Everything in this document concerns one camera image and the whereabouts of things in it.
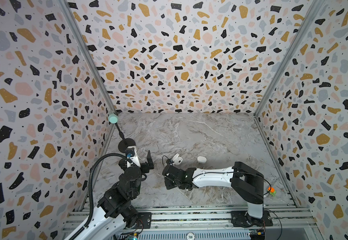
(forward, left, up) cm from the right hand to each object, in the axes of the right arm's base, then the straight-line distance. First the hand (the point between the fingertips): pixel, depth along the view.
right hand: (165, 179), depth 83 cm
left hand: (+6, +9, +21) cm, 24 cm away
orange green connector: (-5, -59, -3) cm, 59 cm away
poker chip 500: (-25, -14, -4) cm, 29 cm away
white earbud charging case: (+14, -6, -3) cm, 16 cm away
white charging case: (+15, -22, -4) cm, 27 cm away
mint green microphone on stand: (+25, +30, -1) cm, 39 cm away
